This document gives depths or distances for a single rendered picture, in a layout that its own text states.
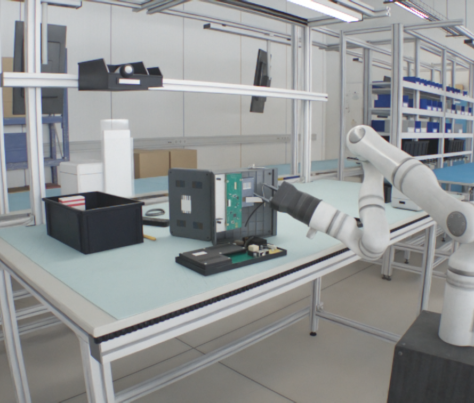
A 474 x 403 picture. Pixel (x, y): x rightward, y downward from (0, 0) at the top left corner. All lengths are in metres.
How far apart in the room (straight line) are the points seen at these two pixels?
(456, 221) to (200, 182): 0.69
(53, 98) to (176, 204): 1.76
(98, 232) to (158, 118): 4.85
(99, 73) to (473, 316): 1.25
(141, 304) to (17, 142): 3.92
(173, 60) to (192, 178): 5.00
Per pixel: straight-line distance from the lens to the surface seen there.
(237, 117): 6.96
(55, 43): 2.90
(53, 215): 1.38
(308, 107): 2.55
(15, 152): 4.68
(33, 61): 1.61
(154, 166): 4.75
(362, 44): 4.38
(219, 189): 1.19
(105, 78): 1.41
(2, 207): 2.27
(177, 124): 6.18
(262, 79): 3.96
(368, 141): 1.23
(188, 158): 5.02
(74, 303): 0.89
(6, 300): 1.60
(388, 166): 1.15
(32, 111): 1.58
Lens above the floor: 1.34
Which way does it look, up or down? 10 degrees down
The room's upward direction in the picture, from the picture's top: straight up
